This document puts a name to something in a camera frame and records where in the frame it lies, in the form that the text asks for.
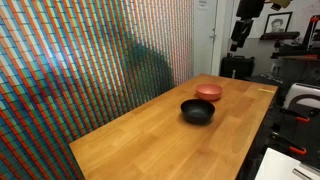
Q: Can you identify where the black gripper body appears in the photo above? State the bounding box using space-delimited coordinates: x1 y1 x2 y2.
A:
235 0 266 20

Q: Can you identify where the black bowl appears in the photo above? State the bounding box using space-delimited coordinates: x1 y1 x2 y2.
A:
180 98 216 126

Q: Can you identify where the pink bowl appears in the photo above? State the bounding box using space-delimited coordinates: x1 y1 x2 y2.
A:
195 83 224 102

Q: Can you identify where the framed portrait picture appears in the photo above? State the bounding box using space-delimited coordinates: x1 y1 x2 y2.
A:
263 11 294 34

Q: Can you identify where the white door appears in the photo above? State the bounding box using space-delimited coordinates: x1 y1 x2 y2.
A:
193 0 228 77

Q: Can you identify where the black hard case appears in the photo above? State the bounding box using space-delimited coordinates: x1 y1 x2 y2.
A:
219 53 256 80

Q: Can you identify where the white paper door sign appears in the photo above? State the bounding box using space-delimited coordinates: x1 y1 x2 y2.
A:
197 0 209 10

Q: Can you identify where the black stand with red top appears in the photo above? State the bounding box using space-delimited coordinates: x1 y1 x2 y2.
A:
301 14 320 51

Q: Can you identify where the white rounded appliance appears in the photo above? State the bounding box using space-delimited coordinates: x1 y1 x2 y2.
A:
283 82 320 110

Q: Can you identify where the white box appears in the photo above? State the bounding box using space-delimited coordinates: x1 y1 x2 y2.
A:
254 147 320 180

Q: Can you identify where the colourful striped backdrop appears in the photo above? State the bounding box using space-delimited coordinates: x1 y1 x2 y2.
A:
0 0 195 180

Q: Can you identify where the metal door handle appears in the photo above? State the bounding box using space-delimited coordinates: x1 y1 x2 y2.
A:
209 28 217 43

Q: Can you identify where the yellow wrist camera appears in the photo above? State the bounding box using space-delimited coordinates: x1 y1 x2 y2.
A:
269 0 293 12

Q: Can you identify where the orange handled clamp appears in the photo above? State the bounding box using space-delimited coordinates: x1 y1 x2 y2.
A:
280 108 312 124
270 131 308 156

